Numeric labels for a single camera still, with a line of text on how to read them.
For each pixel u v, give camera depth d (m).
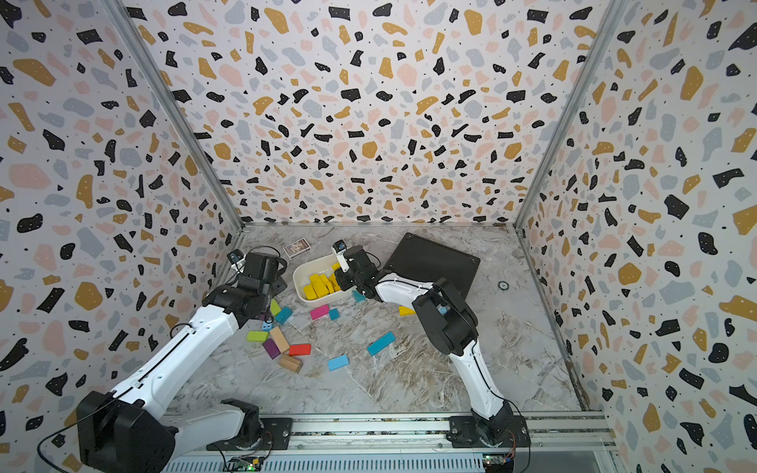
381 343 0.90
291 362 0.84
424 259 1.06
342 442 0.73
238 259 0.70
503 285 1.03
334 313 0.95
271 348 0.88
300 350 0.88
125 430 0.37
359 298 1.00
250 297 0.57
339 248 0.87
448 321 0.57
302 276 1.02
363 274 0.78
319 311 0.95
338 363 0.86
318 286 0.98
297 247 1.12
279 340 0.90
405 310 0.97
